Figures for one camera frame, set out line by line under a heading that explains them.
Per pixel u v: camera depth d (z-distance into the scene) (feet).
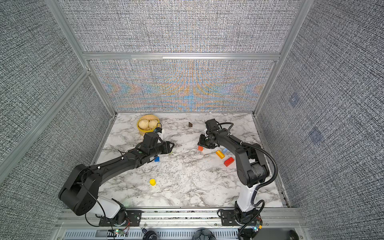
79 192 1.41
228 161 3.03
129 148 3.11
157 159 3.04
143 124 3.41
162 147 2.55
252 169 1.62
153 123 3.48
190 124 3.70
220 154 3.12
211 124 2.54
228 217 2.41
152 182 2.75
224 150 3.18
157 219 2.45
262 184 1.65
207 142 2.68
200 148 3.07
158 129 2.57
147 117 3.70
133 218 2.41
